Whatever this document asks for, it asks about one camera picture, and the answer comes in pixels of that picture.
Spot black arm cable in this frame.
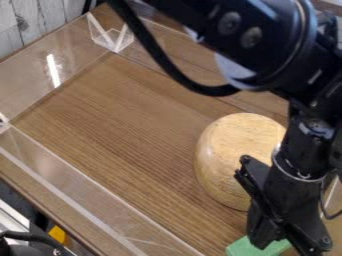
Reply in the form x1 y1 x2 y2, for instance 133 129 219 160
105 0 241 98

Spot green block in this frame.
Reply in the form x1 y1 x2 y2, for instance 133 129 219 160
225 236 291 256

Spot clear acrylic corner bracket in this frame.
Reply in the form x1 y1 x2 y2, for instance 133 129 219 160
85 13 134 53

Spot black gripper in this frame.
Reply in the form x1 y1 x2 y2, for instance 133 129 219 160
232 154 333 256

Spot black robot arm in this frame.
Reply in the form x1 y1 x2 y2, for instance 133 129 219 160
144 0 342 256

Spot clear acrylic tray wall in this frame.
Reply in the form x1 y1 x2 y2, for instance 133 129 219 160
0 7 287 256

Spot brown wooden bowl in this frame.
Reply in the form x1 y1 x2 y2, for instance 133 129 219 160
193 113 285 211

